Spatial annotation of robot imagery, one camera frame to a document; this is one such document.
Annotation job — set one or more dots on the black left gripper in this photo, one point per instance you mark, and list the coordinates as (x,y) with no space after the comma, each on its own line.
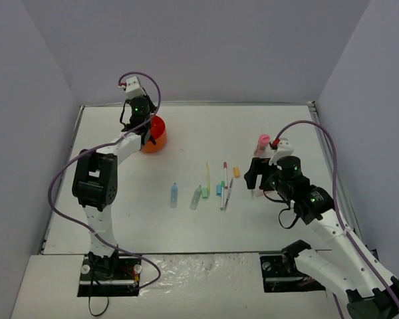
(147,133)

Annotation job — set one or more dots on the magenta-capped white pen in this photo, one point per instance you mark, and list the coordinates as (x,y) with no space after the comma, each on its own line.
(225,171)

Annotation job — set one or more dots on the light green highlighter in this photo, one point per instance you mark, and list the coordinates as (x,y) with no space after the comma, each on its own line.
(195,198)

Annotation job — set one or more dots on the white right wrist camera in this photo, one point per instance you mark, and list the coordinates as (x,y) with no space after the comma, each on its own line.
(281,147)

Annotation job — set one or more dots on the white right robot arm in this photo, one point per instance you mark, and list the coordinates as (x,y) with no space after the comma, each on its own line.
(357,277)

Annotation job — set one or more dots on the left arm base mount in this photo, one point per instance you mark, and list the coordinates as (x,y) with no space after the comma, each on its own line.
(101,279)

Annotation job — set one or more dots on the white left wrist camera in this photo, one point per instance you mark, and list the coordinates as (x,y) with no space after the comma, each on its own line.
(132,88)

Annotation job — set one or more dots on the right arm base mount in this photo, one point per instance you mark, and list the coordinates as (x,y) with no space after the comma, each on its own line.
(280,274)

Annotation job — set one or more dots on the orange round desk organizer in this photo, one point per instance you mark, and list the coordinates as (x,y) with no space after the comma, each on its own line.
(158,132)

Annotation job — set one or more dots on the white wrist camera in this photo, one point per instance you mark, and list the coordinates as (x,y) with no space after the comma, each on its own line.
(281,147)
(132,88)

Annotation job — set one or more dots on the light blue highlighter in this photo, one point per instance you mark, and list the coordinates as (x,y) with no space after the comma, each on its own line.
(174,196)

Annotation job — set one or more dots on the small orange cap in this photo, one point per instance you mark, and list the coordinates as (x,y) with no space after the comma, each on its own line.
(236,172)

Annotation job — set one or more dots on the pink-capped clear bottle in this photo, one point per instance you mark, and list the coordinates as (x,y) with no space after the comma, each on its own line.
(262,144)

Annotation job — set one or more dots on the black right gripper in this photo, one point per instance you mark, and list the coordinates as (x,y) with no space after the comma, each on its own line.
(257,170)

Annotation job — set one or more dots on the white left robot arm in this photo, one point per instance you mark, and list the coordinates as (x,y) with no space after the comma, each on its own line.
(95,182)

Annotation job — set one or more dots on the yellow thin pen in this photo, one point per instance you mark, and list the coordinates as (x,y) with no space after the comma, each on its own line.
(208,177)

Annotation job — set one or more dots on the green-capped white pen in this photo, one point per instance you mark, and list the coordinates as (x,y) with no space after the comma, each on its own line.
(221,193)

